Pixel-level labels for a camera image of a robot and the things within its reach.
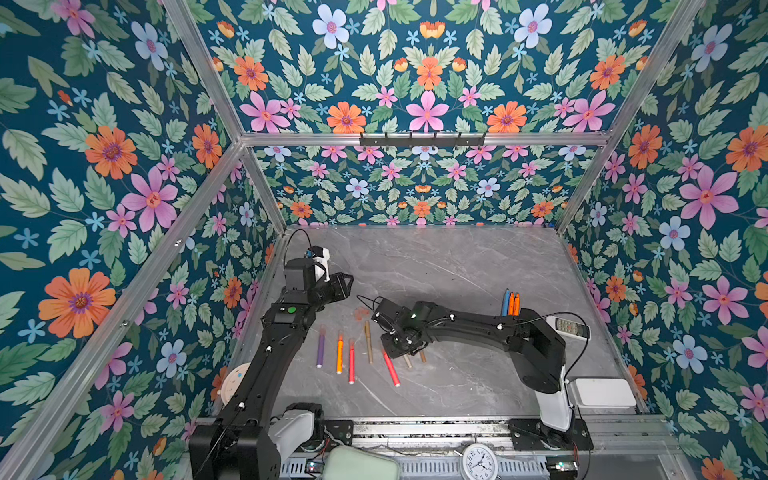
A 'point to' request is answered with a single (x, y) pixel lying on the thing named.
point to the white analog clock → (479, 462)
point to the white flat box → (603, 396)
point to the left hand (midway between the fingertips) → (352, 271)
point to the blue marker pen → (506, 303)
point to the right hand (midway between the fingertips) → (389, 347)
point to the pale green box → (352, 463)
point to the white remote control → (570, 328)
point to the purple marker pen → (321, 346)
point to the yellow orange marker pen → (517, 304)
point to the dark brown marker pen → (423, 357)
